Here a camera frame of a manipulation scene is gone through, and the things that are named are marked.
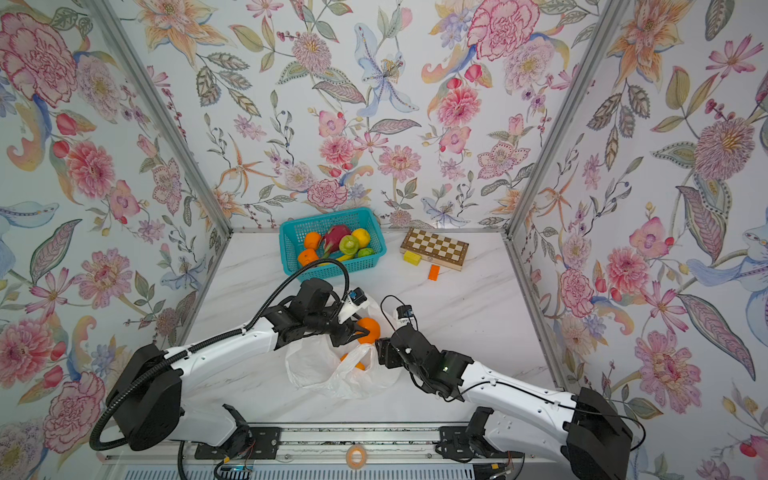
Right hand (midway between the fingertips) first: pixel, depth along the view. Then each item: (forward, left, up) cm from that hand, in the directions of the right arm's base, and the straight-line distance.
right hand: (384, 340), depth 80 cm
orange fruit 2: (+33, +29, -5) cm, 44 cm away
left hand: (+2, +5, +3) cm, 6 cm away
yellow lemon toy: (+42, +10, -4) cm, 44 cm away
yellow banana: (+35, +18, -9) cm, 41 cm away
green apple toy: (+35, +8, -4) cm, 36 cm away
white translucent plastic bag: (-8, +8, -1) cm, 11 cm away
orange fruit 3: (+2, +3, +2) cm, 4 cm away
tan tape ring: (-25, +7, -11) cm, 28 cm away
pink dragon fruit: (+40, +21, -4) cm, 46 cm away
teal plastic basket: (+43, +37, -4) cm, 57 cm away
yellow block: (+37, -9, -9) cm, 39 cm away
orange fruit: (+40, +28, -4) cm, 49 cm away
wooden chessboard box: (+42, -17, -9) cm, 46 cm away
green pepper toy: (+35, +14, 0) cm, 37 cm away
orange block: (+32, -16, -11) cm, 38 cm away
